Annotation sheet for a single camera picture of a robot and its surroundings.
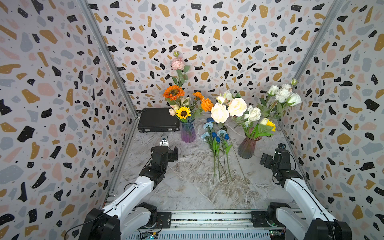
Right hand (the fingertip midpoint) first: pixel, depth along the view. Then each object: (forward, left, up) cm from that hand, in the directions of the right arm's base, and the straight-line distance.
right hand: (273, 158), depth 86 cm
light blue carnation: (+19, +41, -4) cm, 45 cm away
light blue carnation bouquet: (+26, +39, -1) cm, 47 cm away
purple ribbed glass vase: (+17, +51, +2) cm, 54 cm away
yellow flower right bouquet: (+10, +6, +19) cm, 22 cm away
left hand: (+2, +60, +7) cm, 61 cm away
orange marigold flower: (+29, +44, +22) cm, 57 cm away
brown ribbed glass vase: (+6, +14, +1) cm, 15 cm away
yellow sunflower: (+14, +51, +23) cm, 58 cm away
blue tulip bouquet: (+9, +33, -7) cm, 35 cm away
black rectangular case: (+36, +77, -7) cm, 86 cm away
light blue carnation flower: (+23, +28, -5) cm, 37 cm away
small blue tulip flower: (+15, +24, -9) cm, 30 cm away
